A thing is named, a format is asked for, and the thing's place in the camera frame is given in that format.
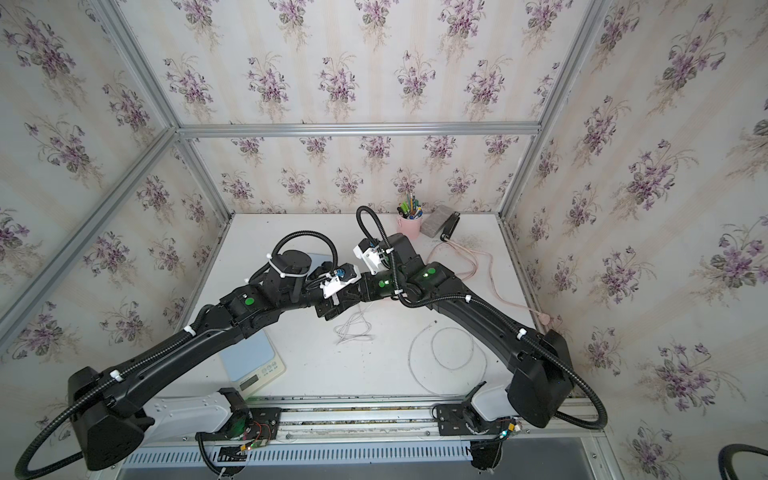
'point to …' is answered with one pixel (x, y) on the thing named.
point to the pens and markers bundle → (411, 208)
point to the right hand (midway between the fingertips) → (353, 292)
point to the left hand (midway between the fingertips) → (353, 283)
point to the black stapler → (450, 226)
